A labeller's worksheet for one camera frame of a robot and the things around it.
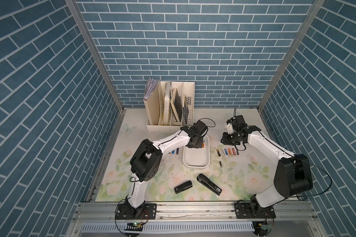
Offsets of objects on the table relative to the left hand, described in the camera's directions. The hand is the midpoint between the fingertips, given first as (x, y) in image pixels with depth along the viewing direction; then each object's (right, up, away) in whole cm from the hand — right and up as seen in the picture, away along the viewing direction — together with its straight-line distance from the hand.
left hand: (201, 145), depth 91 cm
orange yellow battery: (+3, -1, +8) cm, 9 cm away
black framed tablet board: (-16, +26, +7) cm, 32 cm away
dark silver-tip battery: (+12, -12, 0) cm, 17 cm away
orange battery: (+19, -5, +5) cm, 21 cm away
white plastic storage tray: (-2, -7, -3) cm, 8 cm away
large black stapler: (+2, -19, -12) cm, 22 cm away
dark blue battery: (-15, -5, +5) cm, 16 cm away
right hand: (+14, +3, -1) cm, 14 cm away
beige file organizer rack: (-19, +25, +7) cm, 32 cm away
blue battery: (+17, -6, +5) cm, 19 cm away
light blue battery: (-15, +3, -33) cm, 36 cm away
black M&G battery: (+25, -6, +5) cm, 26 cm away
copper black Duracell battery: (+12, -6, +3) cm, 13 cm away
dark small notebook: (-9, +24, +21) cm, 33 cm away
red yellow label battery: (+22, -5, +5) cm, 23 cm away
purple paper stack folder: (-32, +38, +2) cm, 50 cm away
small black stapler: (-11, -21, -12) cm, 26 cm away
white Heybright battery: (+15, -6, +3) cm, 16 cm away
